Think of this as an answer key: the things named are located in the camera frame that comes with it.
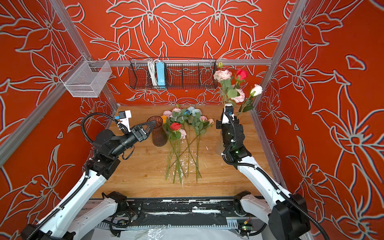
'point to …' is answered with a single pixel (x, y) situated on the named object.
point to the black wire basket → (173, 73)
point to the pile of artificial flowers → (183, 127)
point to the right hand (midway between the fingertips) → (224, 107)
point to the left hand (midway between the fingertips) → (153, 123)
